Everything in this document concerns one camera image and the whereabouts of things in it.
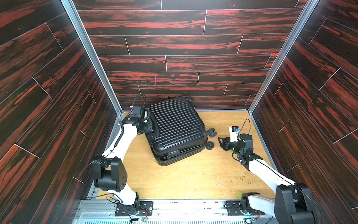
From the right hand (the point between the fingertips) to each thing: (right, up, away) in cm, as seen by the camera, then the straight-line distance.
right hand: (225, 137), depth 88 cm
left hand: (-48, +6, 0) cm, 48 cm away
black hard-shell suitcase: (-30, +4, -6) cm, 31 cm away
